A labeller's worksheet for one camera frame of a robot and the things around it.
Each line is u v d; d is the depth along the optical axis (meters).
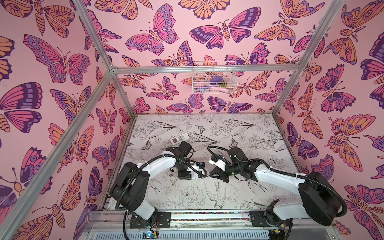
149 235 0.72
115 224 0.74
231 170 0.71
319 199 0.42
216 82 0.93
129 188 0.42
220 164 0.73
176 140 1.04
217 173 0.74
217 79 0.96
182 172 0.76
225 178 0.73
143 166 0.48
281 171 0.52
